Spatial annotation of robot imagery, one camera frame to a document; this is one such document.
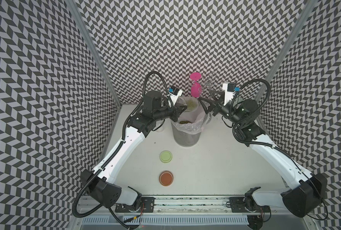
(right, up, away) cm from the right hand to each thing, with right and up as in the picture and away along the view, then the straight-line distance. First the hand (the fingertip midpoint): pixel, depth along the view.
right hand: (204, 97), depth 64 cm
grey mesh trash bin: (-7, -23, +23) cm, 33 cm away
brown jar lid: (-19, -44, +17) cm, 51 cm away
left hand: (-9, -5, +3) cm, 10 cm away
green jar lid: (-20, -34, +25) cm, 47 cm away
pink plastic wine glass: (+1, +11, +32) cm, 34 cm away
